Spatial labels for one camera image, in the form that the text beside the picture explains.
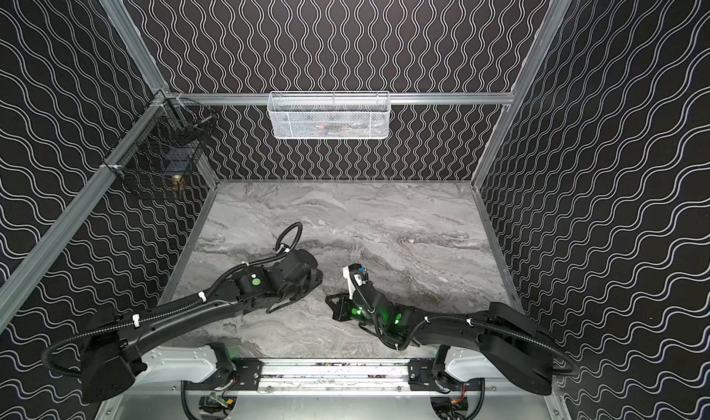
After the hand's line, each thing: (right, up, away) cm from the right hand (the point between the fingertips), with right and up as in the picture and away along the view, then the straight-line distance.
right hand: (325, 302), depth 78 cm
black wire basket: (-57, +50, +20) cm, 79 cm away
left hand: (+2, +7, -3) cm, 8 cm away
